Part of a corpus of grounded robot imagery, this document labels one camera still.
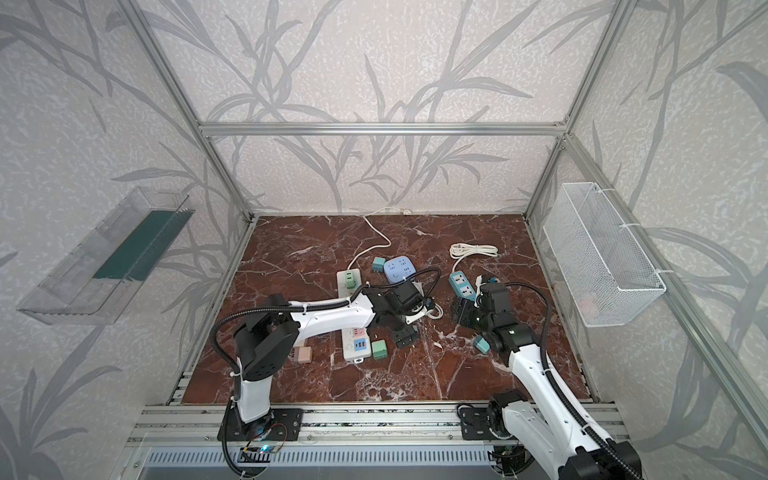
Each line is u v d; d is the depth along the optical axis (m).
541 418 0.48
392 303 0.66
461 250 1.07
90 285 0.63
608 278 0.61
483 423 0.73
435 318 0.92
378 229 1.14
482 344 0.85
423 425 0.75
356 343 0.85
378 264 1.04
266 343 0.48
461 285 0.98
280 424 0.73
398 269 1.02
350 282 0.94
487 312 0.62
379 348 0.85
